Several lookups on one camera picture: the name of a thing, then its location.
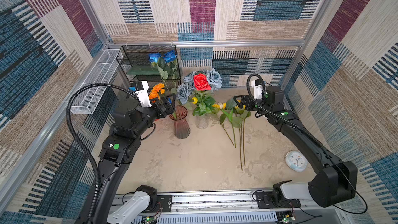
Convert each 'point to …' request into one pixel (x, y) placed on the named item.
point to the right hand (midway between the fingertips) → (241, 100)
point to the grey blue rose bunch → (186, 92)
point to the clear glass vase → (202, 121)
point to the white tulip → (221, 105)
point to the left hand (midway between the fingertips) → (168, 96)
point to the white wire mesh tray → (101, 72)
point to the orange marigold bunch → (154, 93)
